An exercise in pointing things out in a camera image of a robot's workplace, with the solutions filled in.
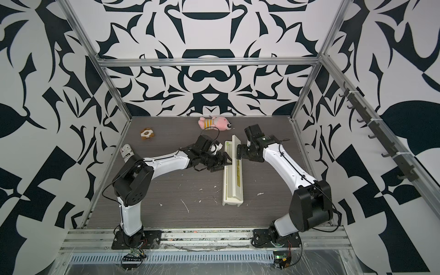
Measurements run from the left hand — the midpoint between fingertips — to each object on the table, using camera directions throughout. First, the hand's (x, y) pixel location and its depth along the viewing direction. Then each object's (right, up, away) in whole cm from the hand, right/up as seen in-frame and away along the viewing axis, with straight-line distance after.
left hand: (231, 162), depth 86 cm
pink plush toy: (-5, +21, +21) cm, 30 cm away
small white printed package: (-58, +4, +12) cm, 60 cm away
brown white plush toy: (-51, +14, +21) cm, 57 cm away
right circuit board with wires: (+20, -37, -16) cm, 45 cm away
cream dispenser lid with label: (+1, -11, -13) cm, 17 cm away
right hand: (+7, +5, -1) cm, 9 cm away
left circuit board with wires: (-41, -38, -14) cm, 58 cm away
